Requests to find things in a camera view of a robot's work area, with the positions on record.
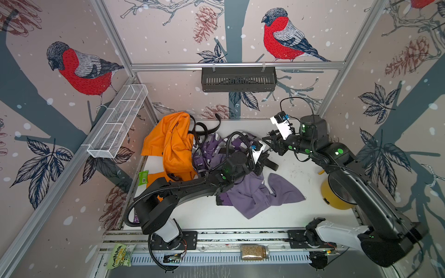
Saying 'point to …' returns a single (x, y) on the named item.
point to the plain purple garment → (249, 196)
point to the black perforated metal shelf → (239, 79)
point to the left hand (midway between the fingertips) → (271, 152)
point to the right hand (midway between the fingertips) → (267, 133)
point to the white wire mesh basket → (104, 145)
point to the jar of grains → (254, 252)
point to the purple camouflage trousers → (210, 150)
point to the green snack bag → (119, 255)
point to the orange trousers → (172, 139)
